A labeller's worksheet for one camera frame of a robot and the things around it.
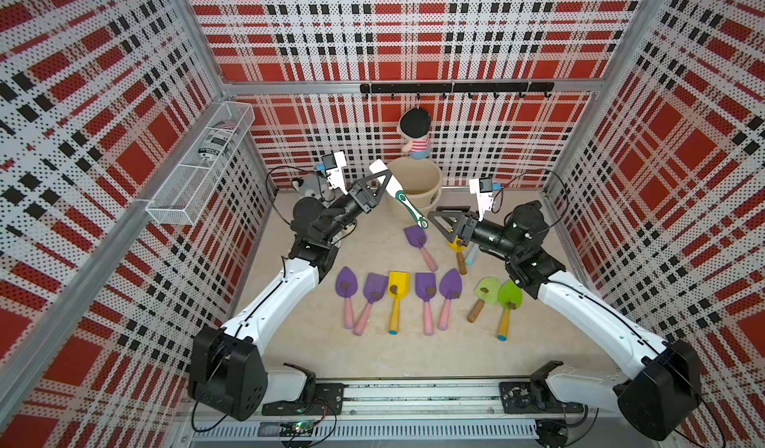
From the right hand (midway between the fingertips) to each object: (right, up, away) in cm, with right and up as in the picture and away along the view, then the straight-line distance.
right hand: (436, 214), depth 65 cm
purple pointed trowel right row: (+8, -23, +28) cm, 37 cm away
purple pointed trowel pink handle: (-26, -23, +28) cm, 45 cm away
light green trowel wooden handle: (+20, -24, +27) cm, 41 cm away
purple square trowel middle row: (0, -22, +29) cm, 36 cm away
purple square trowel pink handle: (-2, -8, +39) cm, 40 cm away
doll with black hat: (-4, +28, +28) cm, 39 cm away
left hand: (-9, +9, -1) cm, 13 cm away
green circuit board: (-33, -51, +4) cm, 61 cm away
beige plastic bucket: (-1, +12, +36) cm, 38 cm away
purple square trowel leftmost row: (-16, -24, +28) cm, 40 cm away
